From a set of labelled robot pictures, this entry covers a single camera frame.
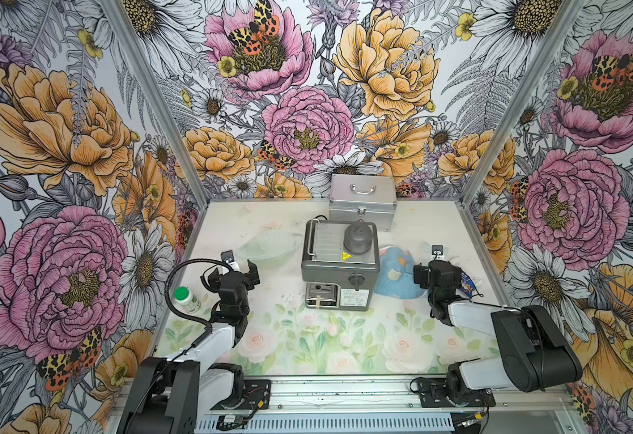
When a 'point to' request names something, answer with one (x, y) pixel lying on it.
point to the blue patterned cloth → (395, 274)
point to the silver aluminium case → (363, 198)
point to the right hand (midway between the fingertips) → (435, 270)
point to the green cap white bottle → (187, 301)
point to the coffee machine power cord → (322, 216)
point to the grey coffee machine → (340, 264)
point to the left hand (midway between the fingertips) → (234, 271)
